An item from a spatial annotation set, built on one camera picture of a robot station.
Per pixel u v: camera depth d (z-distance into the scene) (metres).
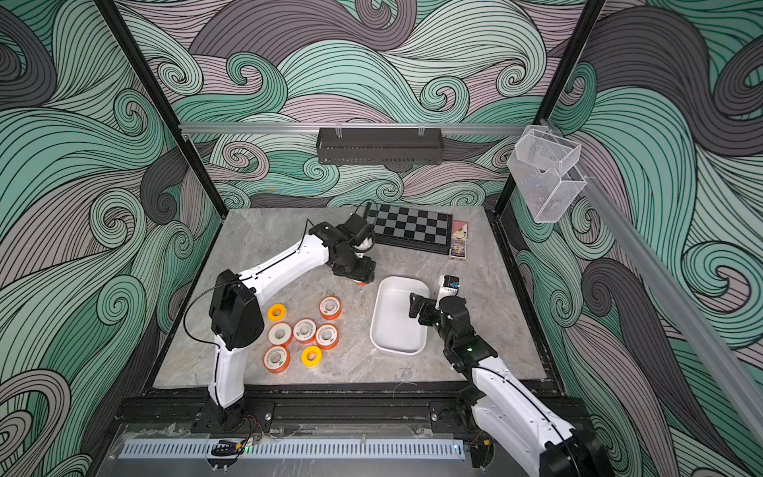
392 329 0.87
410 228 1.11
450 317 0.61
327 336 0.86
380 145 0.96
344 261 0.73
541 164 0.80
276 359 0.83
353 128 0.93
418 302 0.74
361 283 0.81
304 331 0.87
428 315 0.74
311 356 0.83
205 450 0.70
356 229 0.70
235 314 0.50
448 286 0.71
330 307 0.92
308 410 0.75
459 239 1.10
